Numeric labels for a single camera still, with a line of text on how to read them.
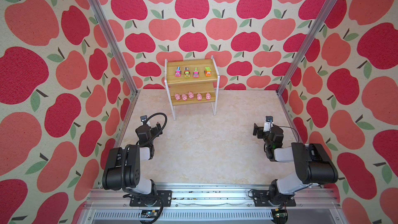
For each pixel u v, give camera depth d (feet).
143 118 2.64
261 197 2.41
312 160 1.69
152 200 2.23
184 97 3.06
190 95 3.11
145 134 2.35
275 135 2.35
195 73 2.68
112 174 1.45
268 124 2.64
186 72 2.68
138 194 1.87
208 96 3.07
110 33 2.90
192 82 2.68
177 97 3.06
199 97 3.07
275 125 2.87
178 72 2.69
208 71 2.69
